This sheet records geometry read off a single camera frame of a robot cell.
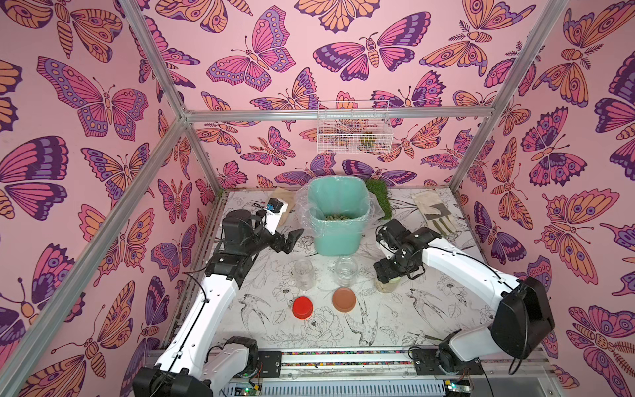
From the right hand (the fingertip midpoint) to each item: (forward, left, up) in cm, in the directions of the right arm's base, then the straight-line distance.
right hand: (389, 271), depth 83 cm
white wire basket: (+48, +11, +25) cm, 55 cm away
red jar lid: (-10, +29, -7) cm, 32 cm away
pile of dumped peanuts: (+26, +18, -5) cm, 32 cm away
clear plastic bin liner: (+27, +17, +3) cm, 32 cm away
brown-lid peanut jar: (+4, +14, -9) cm, 17 cm away
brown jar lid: (-7, +15, -9) cm, 19 cm away
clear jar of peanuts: (+3, +30, -9) cm, 31 cm away
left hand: (+8, +32, +18) cm, 37 cm away
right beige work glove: (+33, -27, -8) cm, 44 cm away
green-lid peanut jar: (-2, -1, -7) cm, 8 cm away
